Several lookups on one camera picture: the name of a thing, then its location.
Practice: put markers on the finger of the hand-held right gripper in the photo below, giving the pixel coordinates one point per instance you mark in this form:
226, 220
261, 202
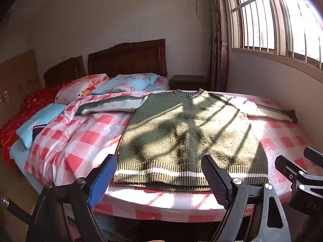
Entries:
314, 156
287, 166

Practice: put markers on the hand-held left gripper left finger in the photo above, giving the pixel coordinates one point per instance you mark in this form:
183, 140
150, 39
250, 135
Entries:
103, 179

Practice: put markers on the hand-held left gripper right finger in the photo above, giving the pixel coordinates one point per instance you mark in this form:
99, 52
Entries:
214, 179

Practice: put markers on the green knitted sweater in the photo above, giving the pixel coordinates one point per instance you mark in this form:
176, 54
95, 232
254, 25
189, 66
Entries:
189, 131

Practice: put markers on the pink checked quilt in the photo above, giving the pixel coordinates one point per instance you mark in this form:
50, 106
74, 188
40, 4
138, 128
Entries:
75, 143

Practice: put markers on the plain light blue pillow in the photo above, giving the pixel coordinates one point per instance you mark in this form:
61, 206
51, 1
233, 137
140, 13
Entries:
37, 126

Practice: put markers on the light blue bedsheet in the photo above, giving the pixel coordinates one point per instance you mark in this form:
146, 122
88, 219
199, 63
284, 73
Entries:
20, 161

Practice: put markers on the pink floral pillow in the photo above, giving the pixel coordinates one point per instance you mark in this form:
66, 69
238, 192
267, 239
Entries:
75, 87

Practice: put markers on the light blue floral pillow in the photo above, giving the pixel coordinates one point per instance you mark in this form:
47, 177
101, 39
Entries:
126, 83

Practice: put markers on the dark wooden nightstand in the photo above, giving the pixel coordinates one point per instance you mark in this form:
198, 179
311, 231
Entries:
189, 82

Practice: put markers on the red patterned blanket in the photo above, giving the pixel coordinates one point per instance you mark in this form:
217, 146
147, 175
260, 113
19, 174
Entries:
27, 103

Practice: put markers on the small dark wooden headboard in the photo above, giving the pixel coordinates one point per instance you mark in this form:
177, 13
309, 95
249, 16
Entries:
64, 71

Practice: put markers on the large dark wooden headboard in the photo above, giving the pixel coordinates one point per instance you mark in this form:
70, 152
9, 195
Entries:
128, 59

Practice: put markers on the light wooden cabinet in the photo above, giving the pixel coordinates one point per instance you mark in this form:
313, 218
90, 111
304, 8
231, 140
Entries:
17, 80

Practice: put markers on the barred window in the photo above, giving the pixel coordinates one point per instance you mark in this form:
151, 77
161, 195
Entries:
272, 15

